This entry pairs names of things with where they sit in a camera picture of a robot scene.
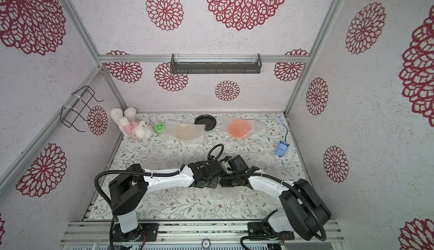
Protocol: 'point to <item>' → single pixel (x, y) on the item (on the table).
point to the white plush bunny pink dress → (129, 124)
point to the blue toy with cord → (281, 148)
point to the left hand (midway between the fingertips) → (212, 181)
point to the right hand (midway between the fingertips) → (218, 180)
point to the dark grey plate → (209, 120)
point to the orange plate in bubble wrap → (238, 127)
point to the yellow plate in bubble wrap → (182, 132)
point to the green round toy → (159, 127)
